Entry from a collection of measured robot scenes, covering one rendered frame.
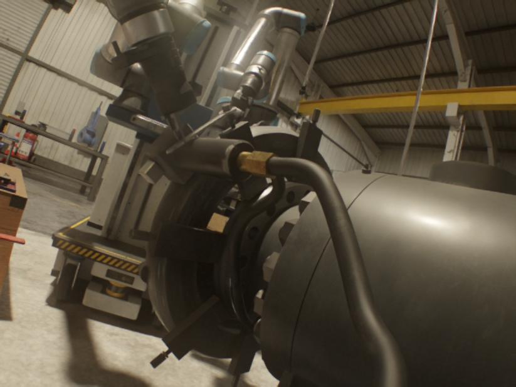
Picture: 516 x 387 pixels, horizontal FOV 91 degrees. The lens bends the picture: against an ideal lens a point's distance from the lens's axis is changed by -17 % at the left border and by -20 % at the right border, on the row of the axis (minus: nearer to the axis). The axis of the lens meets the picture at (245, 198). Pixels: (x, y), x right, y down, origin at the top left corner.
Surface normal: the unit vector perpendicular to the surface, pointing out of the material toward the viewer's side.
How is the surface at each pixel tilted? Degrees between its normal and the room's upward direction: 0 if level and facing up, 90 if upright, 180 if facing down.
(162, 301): 115
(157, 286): 110
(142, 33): 121
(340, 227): 77
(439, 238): 61
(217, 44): 90
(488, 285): 72
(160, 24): 89
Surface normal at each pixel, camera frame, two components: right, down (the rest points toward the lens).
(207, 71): 0.30, 0.04
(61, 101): 0.58, 0.15
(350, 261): -0.47, -0.50
